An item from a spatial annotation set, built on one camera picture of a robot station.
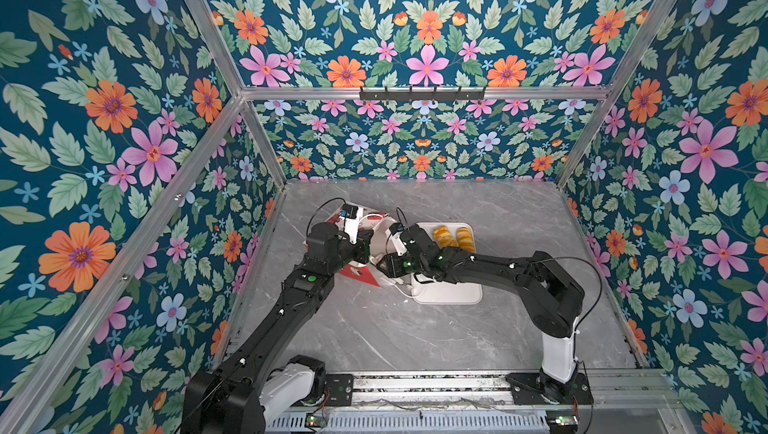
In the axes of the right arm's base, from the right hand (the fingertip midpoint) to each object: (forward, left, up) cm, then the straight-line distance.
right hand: (381, 261), depth 87 cm
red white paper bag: (+8, +1, +8) cm, 12 cm away
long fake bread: (+13, -28, -7) cm, 31 cm away
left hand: (+2, 0, +15) cm, 16 cm away
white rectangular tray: (-6, -14, -8) cm, 17 cm away
